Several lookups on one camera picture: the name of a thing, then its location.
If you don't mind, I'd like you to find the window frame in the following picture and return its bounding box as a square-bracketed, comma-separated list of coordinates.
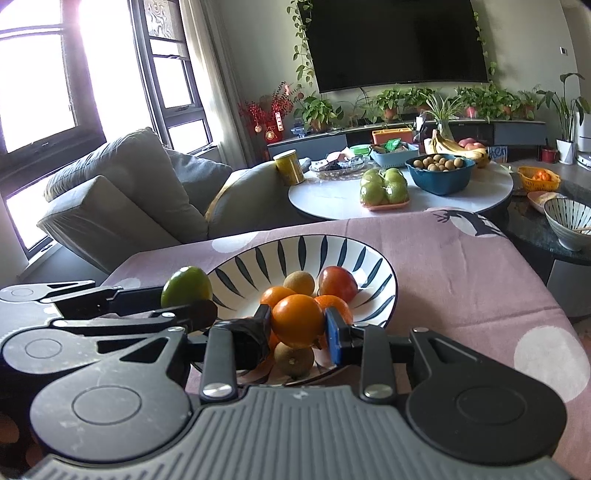
[1, 1, 213, 258]

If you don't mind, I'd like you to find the yellow tin can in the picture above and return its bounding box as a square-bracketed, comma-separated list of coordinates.
[273, 150, 304, 186]

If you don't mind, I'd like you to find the brown kiwi front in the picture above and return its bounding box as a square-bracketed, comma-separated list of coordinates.
[273, 343, 315, 378]

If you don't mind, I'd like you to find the round white coffee table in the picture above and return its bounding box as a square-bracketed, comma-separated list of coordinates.
[288, 163, 514, 220]

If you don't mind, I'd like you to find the pink dotted tablecloth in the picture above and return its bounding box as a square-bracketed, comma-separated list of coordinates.
[0, 207, 591, 480]

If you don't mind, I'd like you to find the green lime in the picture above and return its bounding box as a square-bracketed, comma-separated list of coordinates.
[160, 266, 212, 308]

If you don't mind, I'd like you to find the grey sofa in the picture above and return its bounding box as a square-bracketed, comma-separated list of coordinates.
[37, 129, 310, 273]

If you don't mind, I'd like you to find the pink plate with bread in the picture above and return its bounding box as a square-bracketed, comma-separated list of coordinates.
[527, 191, 565, 214]

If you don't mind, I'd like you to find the banana bunch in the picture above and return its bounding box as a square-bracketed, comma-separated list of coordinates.
[424, 129, 490, 168]

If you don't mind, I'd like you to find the white bowl with blue leaves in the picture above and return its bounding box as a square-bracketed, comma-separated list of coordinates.
[208, 234, 399, 387]

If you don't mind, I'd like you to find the orange at bowl edge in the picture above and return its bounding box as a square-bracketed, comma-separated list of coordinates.
[315, 295, 353, 325]

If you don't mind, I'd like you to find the red flower decoration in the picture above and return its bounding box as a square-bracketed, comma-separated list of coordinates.
[238, 82, 304, 145]

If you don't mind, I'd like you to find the striped bowl with spoon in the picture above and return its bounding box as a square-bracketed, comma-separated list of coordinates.
[544, 198, 590, 252]

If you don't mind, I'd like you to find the yellow basket of tangerines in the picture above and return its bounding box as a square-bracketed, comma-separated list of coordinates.
[518, 166, 561, 193]

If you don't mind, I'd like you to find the grey tv console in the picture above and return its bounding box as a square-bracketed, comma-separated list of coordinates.
[267, 119, 548, 162]

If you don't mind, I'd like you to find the red apple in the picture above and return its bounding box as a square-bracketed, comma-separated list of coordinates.
[318, 266, 359, 303]

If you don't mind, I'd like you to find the dark round glass table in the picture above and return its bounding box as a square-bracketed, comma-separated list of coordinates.
[497, 179, 590, 266]

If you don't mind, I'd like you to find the tray of green apples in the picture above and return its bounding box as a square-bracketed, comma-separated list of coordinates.
[359, 168, 410, 212]

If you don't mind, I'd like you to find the orange box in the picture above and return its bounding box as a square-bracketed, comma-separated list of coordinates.
[372, 128, 414, 145]

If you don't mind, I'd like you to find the brown kiwi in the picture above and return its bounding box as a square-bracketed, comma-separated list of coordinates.
[273, 343, 315, 378]
[283, 271, 315, 296]

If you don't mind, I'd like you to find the orange tangerine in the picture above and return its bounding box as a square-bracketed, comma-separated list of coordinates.
[271, 294, 325, 348]

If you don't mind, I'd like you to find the tall potted plant white pot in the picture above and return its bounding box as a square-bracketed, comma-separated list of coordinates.
[536, 72, 590, 165]

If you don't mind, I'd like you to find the light blue snack tray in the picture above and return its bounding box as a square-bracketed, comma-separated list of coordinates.
[370, 139, 420, 169]

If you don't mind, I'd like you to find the orange in bowl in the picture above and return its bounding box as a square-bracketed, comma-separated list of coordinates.
[259, 285, 295, 309]

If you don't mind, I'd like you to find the black wall television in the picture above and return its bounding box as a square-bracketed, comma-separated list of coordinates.
[298, 0, 488, 92]

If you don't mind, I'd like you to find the blue bowl of longans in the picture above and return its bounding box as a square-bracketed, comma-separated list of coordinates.
[406, 154, 476, 196]

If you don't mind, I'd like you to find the potted green plant left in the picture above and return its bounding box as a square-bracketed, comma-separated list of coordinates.
[294, 92, 344, 133]

